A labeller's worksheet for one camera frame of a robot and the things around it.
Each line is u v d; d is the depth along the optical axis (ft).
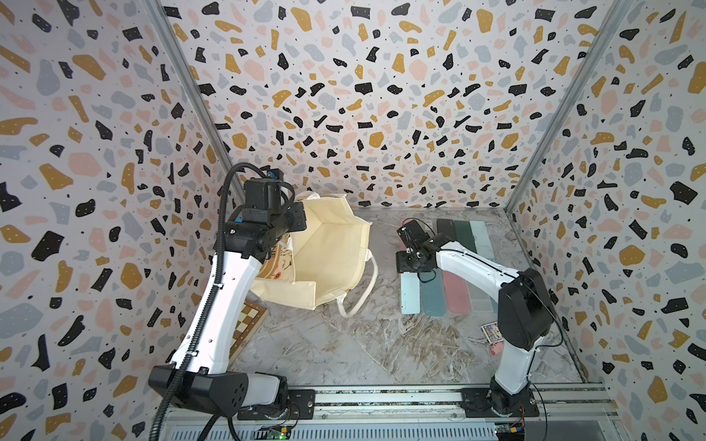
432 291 3.03
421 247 2.22
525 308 1.62
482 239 3.64
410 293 2.97
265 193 1.66
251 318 2.87
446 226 3.73
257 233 1.50
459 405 2.46
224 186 1.51
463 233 3.70
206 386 1.20
